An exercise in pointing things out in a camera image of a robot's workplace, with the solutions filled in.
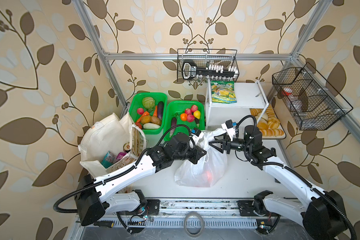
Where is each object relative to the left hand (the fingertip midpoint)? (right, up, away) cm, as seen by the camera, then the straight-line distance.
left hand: (208, 152), depth 68 cm
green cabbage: (-38, +28, +44) cm, 64 cm away
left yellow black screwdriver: (-48, -33, 0) cm, 58 cm away
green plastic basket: (-49, +28, +44) cm, 71 cm away
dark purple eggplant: (-29, +22, +43) cm, 57 cm away
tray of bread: (+49, +12, +37) cm, 62 cm away
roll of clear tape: (-6, -33, +7) cm, 34 cm away
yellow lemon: (-2, +19, +37) cm, 42 cm away
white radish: (-37, +11, +34) cm, 51 cm away
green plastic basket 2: (-8, +20, +40) cm, 46 cm away
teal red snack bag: (-52, -6, +11) cm, 53 cm away
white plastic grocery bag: (+3, -12, +12) cm, 17 cm away
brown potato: (-32, +15, +35) cm, 50 cm away
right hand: (+3, +4, +5) cm, 7 cm away
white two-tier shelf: (+23, +25, +8) cm, 35 cm away
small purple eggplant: (-20, +12, +38) cm, 44 cm away
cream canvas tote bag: (-52, +7, +12) cm, 53 cm away
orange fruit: (-12, +17, +39) cm, 44 cm away
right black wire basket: (+53, +23, +4) cm, 58 cm away
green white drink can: (-44, 0, +16) cm, 47 cm away
